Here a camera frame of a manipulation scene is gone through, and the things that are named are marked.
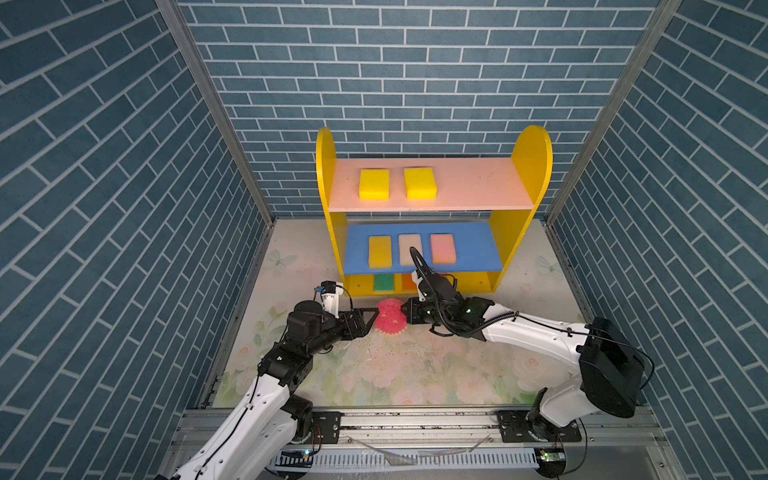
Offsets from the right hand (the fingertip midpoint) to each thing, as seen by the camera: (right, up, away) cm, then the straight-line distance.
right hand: (396, 306), depth 81 cm
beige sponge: (+3, +18, +12) cm, 22 cm away
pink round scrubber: (-2, -3, -2) cm, 4 cm away
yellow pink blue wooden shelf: (+30, +30, +46) cm, 63 cm away
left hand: (-7, -1, -6) cm, 9 cm away
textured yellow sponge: (-5, +15, +7) cm, 17 cm away
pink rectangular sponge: (+14, +16, +10) cm, 23 cm away
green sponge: (-5, +5, +18) cm, 19 cm away
